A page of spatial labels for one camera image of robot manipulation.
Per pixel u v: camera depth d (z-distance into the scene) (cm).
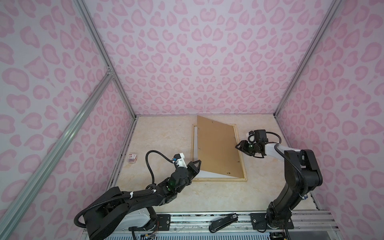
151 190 55
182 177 61
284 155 53
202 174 81
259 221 74
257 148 75
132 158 95
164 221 74
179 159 75
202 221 75
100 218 43
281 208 61
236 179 86
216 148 93
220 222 71
